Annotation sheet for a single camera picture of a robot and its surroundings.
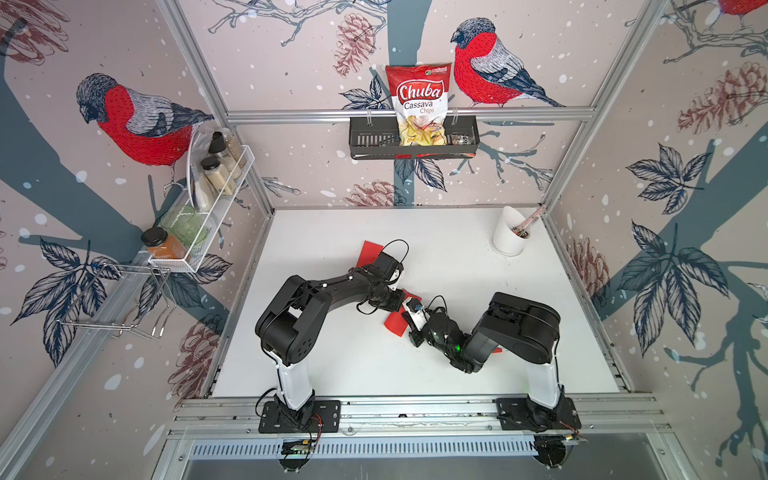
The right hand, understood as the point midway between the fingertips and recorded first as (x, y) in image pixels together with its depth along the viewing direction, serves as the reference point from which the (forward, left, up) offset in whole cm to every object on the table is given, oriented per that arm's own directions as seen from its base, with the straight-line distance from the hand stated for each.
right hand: (403, 314), depth 92 cm
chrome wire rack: (-12, +60, +29) cm, 68 cm away
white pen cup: (+23, -33, +11) cm, 41 cm away
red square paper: (+22, +13, +1) cm, 26 cm away
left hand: (+4, 0, +2) cm, 4 cm away
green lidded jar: (+6, +54, +35) cm, 65 cm away
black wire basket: (+45, +10, +35) cm, 57 cm away
